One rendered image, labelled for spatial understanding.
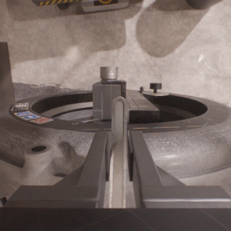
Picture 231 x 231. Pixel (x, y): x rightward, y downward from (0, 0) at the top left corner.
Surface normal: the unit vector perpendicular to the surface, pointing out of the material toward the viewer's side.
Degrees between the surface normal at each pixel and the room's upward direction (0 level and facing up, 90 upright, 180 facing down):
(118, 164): 5
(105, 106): 4
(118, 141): 5
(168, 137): 74
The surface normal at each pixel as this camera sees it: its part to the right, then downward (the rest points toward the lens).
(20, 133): -0.23, -0.73
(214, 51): 0.07, 0.26
